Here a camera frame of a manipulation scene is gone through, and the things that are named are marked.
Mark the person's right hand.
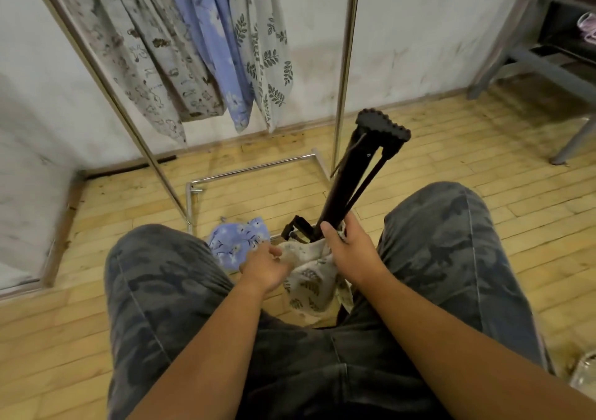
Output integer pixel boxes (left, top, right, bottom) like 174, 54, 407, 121
320, 212, 390, 291

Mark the person's left hand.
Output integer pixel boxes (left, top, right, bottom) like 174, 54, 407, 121
238, 242, 295, 297

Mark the blue floral bag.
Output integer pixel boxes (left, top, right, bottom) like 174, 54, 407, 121
207, 217, 272, 272

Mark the chrome clothes rack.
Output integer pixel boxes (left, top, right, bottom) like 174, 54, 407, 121
20, 0, 364, 241

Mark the person's right forearm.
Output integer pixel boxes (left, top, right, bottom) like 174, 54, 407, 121
358, 268, 596, 420

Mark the person's left forearm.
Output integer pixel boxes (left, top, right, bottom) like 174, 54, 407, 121
128, 282, 267, 420

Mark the black baseboard strip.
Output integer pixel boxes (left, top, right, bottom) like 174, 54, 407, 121
86, 155, 178, 179

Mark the white crumpled plastic bag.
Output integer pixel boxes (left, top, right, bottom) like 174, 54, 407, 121
570, 349, 596, 389

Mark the grey metal furniture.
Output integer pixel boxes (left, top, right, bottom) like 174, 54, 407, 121
467, 0, 596, 106

